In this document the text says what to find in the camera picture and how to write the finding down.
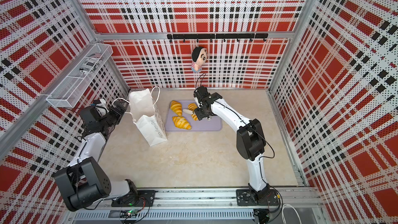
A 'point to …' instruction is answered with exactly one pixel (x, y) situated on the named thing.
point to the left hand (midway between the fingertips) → (129, 105)
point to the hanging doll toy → (199, 56)
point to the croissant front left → (181, 122)
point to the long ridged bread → (192, 106)
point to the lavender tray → (209, 124)
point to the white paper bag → (145, 115)
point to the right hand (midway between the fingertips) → (205, 112)
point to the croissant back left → (176, 107)
